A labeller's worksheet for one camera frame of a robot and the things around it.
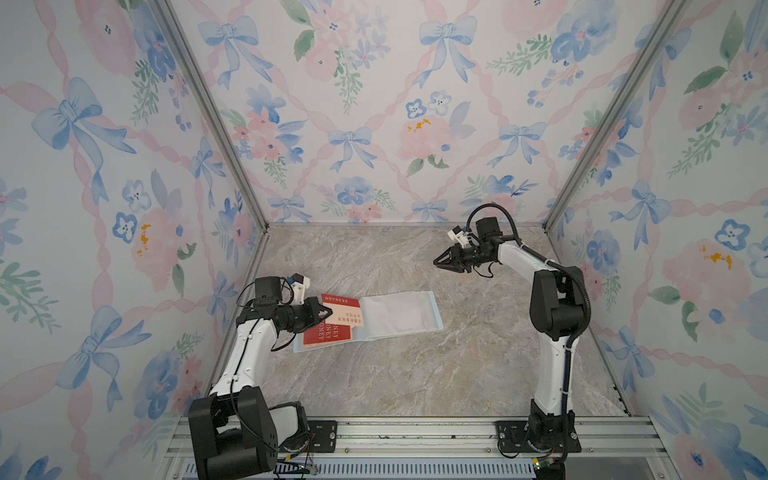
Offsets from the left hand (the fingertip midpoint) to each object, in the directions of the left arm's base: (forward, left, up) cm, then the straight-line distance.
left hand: (331, 310), depth 83 cm
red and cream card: (+2, -3, -4) cm, 6 cm away
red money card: (-2, +3, -10) cm, 11 cm away
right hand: (+19, -32, -2) cm, 38 cm away
